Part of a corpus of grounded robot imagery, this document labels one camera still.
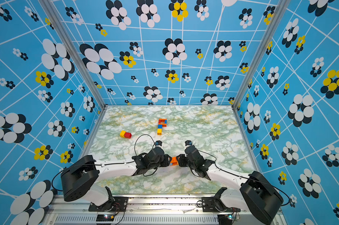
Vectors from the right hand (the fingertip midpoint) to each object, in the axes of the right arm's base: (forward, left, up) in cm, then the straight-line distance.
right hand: (179, 157), depth 85 cm
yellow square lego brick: (+18, +41, -1) cm, 45 cm away
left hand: (-1, +4, +1) cm, 4 cm away
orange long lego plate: (-3, +3, -1) cm, 4 cm away
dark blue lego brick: (+26, +15, -3) cm, 30 cm away
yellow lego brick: (+21, +15, -3) cm, 26 cm away
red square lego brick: (+18, +37, -2) cm, 41 cm away
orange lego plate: (+31, +12, -3) cm, 33 cm away
